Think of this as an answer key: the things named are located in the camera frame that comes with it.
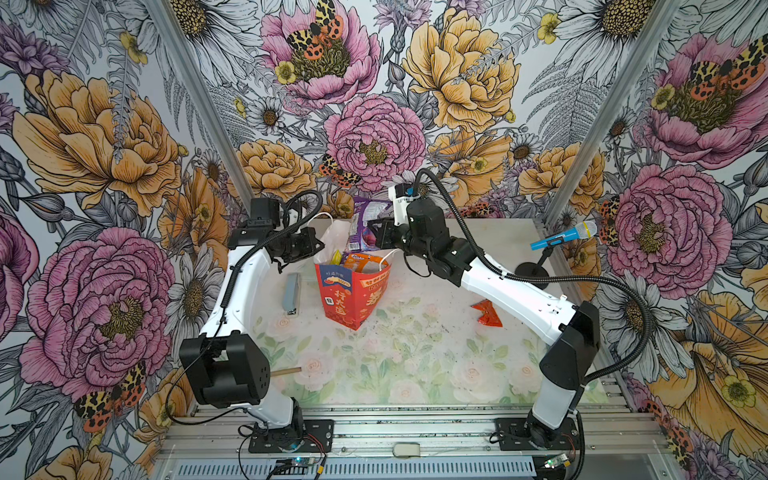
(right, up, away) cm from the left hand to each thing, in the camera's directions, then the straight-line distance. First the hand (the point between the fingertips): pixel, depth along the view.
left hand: (323, 254), depth 81 cm
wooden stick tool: (-12, -33, +4) cm, 35 cm away
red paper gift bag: (+7, -11, +1) cm, 13 cm away
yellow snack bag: (+1, -2, +11) cm, 11 cm away
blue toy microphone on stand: (+72, +7, +4) cm, 73 cm away
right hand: (+13, +5, -7) cm, 16 cm away
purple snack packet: (+11, +11, -5) cm, 17 cm away
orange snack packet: (+10, -3, +9) cm, 14 cm away
